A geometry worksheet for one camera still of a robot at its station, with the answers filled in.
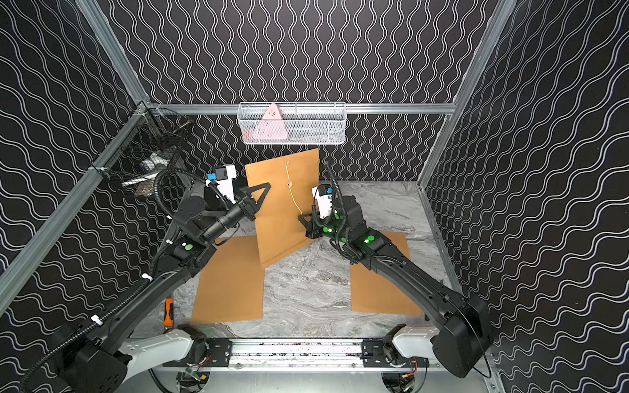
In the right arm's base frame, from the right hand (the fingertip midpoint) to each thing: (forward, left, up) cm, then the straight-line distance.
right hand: (299, 215), depth 73 cm
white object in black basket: (+19, +54, +2) cm, 57 cm away
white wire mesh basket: (+45, +6, +4) cm, 46 cm away
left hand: (0, +7, +14) cm, 16 cm away
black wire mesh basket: (+35, +63, -1) cm, 72 cm away
